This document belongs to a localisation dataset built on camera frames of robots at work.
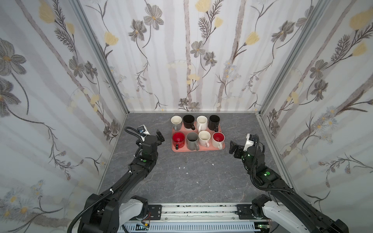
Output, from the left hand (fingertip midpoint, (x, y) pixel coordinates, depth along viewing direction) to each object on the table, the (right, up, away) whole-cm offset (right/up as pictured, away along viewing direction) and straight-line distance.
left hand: (149, 129), depth 82 cm
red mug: (+16, -7, +17) cm, 24 cm away
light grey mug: (+14, +5, +22) cm, 27 cm away
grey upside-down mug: (+25, -8, +9) cm, 28 cm away
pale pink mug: (+34, -6, +16) cm, 38 cm away
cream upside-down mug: (+44, -8, +19) cm, 48 cm away
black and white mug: (+23, +5, +20) cm, 31 cm away
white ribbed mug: (+32, +4, +22) cm, 39 cm away
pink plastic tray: (+21, -8, +15) cm, 27 cm away
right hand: (+49, -6, -4) cm, 50 cm away
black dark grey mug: (+41, +4, +22) cm, 47 cm away
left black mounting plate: (+6, -43, -9) cm, 44 cm away
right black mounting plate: (+52, -43, -9) cm, 68 cm away
